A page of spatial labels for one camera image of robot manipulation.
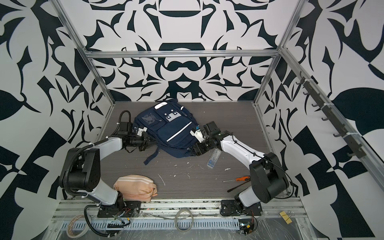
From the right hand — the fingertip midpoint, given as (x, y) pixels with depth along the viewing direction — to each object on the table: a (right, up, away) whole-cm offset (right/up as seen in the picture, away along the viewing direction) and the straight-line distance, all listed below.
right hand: (195, 148), depth 85 cm
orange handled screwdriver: (+26, -16, -3) cm, 30 cm away
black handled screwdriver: (+19, -21, -3) cm, 29 cm away
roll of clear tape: (-57, -33, -16) cm, 68 cm away
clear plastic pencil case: (+12, -7, +7) cm, 15 cm away
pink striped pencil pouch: (-31, -19, -5) cm, 37 cm away
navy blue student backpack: (-17, +13, +14) cm, 25 cm away
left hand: (-21, +5, +3) cm, 22 cm away
